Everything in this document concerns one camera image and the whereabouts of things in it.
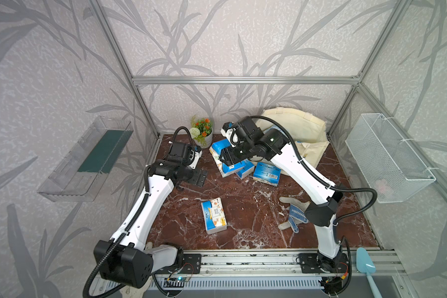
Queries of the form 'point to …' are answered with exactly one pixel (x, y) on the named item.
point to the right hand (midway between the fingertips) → (224, 153)
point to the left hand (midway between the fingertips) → (195, 173)
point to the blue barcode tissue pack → (246, 171)
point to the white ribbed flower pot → (208, 139)
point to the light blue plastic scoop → (365, 264)
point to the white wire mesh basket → (392, 169)
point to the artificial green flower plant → (200, 130)
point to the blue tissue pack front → (214, 216)
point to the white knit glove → (131, 292)
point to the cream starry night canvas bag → (310, 133)
